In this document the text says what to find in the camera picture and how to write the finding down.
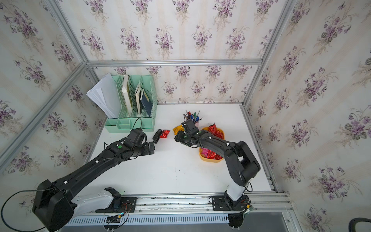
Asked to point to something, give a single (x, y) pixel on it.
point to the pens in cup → (194, 117)
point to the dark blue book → (147, 102)
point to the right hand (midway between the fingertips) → (179, 139)
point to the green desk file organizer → (126, 123)
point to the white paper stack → (106, 94)
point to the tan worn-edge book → (137, 100)
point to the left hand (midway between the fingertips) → (150, 149)
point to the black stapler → (156, 136)
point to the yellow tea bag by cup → (178, 128)
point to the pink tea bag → (204, 151)
